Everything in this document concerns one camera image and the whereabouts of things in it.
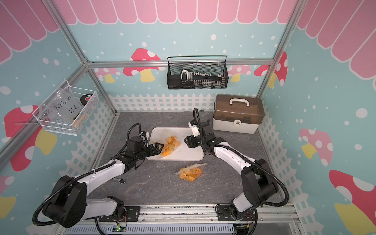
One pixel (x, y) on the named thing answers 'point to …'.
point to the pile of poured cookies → (172, 142)
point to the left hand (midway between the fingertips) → (159, 148)
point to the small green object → (201, 110)
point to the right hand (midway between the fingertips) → (189, 137)
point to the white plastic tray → (183, 152)
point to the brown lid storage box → (238, 113)
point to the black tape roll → (85, 98)
